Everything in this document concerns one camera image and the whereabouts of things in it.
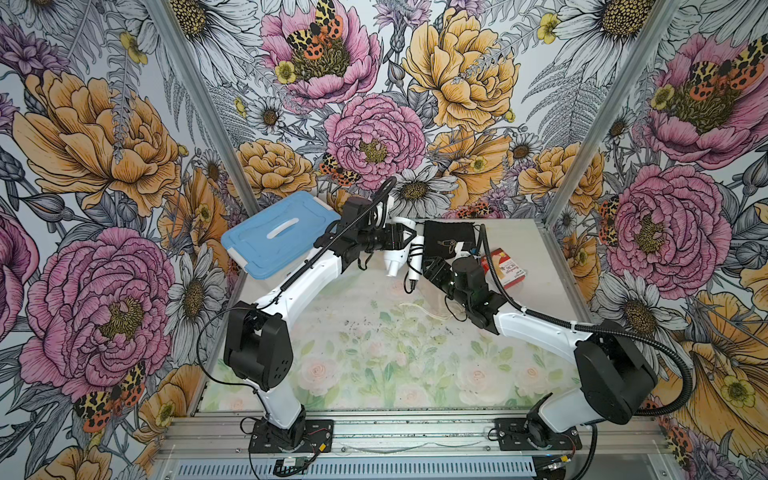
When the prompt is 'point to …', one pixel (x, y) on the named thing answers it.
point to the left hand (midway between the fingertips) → (407, 241)
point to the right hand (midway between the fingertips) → (422, 270)
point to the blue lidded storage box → (272, 242)
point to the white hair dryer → (413, 255)
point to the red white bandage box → (508, 272)
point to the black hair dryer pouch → (440, 238)
